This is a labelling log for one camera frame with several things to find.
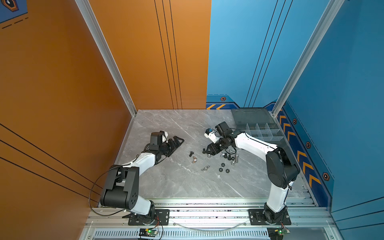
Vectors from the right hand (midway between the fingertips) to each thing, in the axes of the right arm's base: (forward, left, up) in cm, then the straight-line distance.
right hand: (209, 149), depth 91 cm
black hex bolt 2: (-2, -11, -6) cm, 12 cm away
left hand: (+3, +17, +3) cm, 18 cm away
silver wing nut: (-4, +9, -6) cm, 11 cm away
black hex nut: (-10, -7, -7) cm, 14 cm away
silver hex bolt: (-3, -18, -6) cm, 19 cm away
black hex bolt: (+1, +11, -6) cm, 13 cm away
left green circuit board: (-41, +31, -8) cm, 52 cm away
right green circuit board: (-41, -30, -8) cm, 52 cm away
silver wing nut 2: (-10, +2, -6) cm, 12 cm away
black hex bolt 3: (-2, -13, -6) cm, 15 cm away
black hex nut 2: (-11, -11, -7) cm, 17 cm away
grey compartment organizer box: (+22, -38, -1) cm, 43 cm away
